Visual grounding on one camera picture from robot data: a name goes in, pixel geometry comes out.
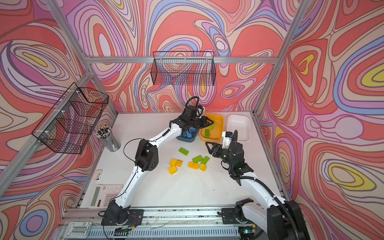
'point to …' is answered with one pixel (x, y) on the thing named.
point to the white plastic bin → (241, 123)
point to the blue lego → (189, 135)
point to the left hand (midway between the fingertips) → (214, 121)
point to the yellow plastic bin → (217, 135)
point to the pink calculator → (102, 194)
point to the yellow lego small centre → (203, 167)
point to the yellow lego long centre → (193, 165)
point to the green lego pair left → (197, 159)
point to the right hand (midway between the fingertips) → (209, 146)
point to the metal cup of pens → (105, 133)
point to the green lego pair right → (205, 160)
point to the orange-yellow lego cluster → (178, 163)
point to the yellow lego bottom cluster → (172, 170)
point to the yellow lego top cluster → (172, 162)
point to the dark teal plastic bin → (181, 138)
